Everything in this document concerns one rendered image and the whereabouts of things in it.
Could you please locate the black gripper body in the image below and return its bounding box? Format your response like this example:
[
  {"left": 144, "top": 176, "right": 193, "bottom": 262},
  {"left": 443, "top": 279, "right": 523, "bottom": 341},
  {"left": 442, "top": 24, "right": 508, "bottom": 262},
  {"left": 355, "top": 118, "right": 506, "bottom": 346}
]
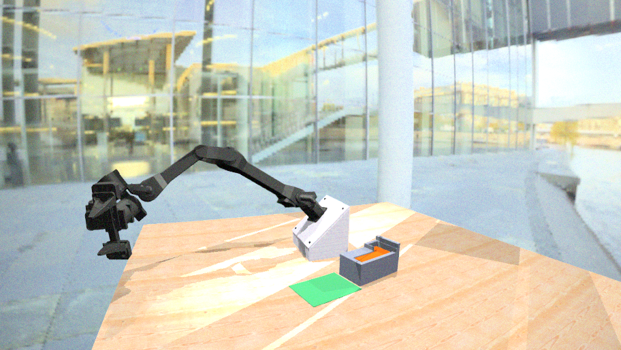
[{"left": 91, "top": 181, "right": 135, "bottom": 260}]

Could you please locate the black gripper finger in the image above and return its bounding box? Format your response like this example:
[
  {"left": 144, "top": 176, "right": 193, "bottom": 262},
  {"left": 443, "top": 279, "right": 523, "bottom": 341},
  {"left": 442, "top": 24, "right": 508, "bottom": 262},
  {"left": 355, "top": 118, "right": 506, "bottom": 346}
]
[
  {"left": 89, "top": 192, "right": 117, "bottom": 219},
  {"left": 97, "top": 243, "right": 127, "bottom": 256}
]

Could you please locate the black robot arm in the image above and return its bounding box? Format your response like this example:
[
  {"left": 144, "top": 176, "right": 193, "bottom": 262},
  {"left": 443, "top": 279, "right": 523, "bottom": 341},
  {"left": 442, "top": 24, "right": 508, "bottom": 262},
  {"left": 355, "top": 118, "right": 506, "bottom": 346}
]
[{"left": 85, "top": 144, "right": 328, "bottom": 232}]

